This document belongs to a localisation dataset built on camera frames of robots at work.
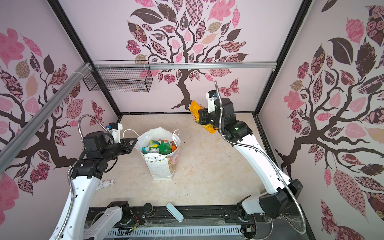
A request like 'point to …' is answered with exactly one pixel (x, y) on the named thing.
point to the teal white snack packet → (153, 147)
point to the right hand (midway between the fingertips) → (200, 108)
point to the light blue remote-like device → (175, 212)
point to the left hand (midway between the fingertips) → (137, 142)
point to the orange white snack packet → (174, 147)
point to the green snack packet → (165, 148)
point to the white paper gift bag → (162, 167)
